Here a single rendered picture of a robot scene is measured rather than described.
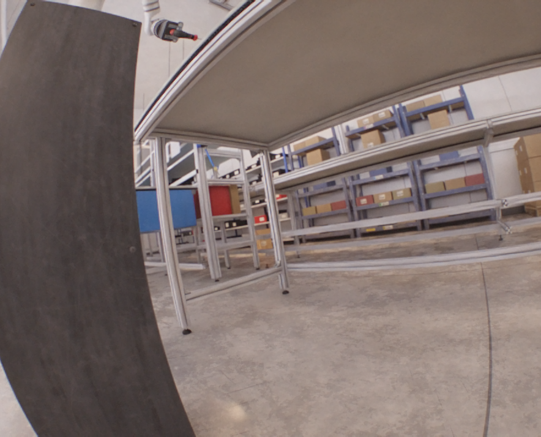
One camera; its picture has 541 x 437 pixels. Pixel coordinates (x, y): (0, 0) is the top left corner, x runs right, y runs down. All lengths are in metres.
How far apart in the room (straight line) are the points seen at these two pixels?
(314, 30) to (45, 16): 0.68
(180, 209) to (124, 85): 1.98
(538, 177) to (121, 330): 3.87
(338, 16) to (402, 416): 0.99
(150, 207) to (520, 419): 2.39
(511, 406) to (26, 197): 0.86
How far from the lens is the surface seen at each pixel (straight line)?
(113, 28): 0.52
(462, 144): 2.57
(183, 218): 2.36
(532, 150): 3.81
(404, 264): 1.27
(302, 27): 0.81
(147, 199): 2.26
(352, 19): 0.83
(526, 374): 0.73
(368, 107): 1.35
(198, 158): 2.49
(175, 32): 0.92
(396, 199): 4.29
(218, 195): 2.65
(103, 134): 0.40
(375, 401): 0.65
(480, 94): 4.97
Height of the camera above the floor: 0.43
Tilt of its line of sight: 2 degrees up
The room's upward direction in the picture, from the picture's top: 9 degrees counter-clockwise
